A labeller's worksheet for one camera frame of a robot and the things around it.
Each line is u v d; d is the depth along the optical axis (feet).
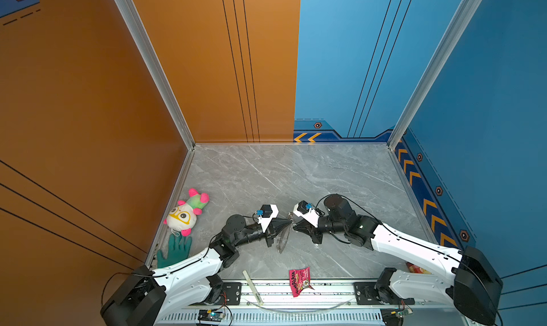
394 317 2.31
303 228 2.29
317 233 2.19
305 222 2.16
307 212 2.11
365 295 2.38
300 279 2.48
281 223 2.20
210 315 2.31
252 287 2.47
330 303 2.38
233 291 2.43
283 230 2.28
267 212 2.04
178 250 2.72
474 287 1.30
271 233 2.14
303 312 2.33
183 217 2.78
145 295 1.37
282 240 2.78
